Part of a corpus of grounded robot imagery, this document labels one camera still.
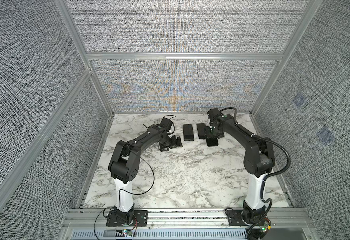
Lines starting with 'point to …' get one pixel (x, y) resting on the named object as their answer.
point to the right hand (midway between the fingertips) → (211, 135)
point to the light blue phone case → (201, 130)
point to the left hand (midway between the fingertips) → (176, 147)
